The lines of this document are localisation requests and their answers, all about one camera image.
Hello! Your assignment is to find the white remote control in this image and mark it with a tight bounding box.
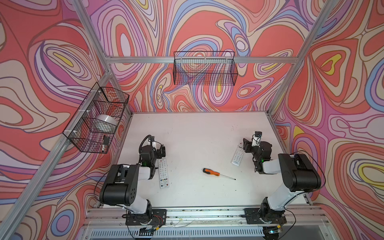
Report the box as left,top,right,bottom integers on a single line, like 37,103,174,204
231,143,245,167
158,158,170,189

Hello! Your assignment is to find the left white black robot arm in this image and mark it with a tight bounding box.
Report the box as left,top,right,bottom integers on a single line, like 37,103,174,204
99,135,166,218

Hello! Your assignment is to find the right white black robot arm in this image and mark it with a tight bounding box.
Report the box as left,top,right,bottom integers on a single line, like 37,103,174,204
243,138,322,224

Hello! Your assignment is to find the small black item in basket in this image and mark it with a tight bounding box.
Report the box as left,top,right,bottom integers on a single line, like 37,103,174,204
103,135,111,147

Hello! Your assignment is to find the white tape roll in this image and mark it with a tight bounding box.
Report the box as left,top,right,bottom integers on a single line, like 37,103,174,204
96,114,118,126

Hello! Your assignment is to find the orange black screwdriver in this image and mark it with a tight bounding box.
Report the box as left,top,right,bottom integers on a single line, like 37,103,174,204
203,168,236,181

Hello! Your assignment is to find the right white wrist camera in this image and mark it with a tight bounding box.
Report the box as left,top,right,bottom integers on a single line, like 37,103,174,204
252,131,263,147

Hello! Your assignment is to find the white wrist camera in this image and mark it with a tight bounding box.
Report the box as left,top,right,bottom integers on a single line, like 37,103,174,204
252,131,263,147
149,136,157,149

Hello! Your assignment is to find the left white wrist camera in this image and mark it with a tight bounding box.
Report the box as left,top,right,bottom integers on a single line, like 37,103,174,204
149,136,157,149

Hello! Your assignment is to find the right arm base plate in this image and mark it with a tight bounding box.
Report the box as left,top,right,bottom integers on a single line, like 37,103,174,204
241,208,287,225

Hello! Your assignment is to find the black wire basket left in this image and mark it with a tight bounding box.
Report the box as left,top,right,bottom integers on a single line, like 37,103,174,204
63,83,130,154

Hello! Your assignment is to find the black wire basket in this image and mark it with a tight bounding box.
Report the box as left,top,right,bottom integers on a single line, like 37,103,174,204
173,50,239,86
63,83,130,154

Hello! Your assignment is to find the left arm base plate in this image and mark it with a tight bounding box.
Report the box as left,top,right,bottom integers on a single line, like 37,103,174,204
122,209,167,227

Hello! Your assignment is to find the aluminium front rail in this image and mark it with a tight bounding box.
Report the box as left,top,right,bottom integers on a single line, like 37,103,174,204
84,205,330,227

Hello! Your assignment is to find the black wire basket back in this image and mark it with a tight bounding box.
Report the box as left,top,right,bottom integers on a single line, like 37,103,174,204
173,50,239,86

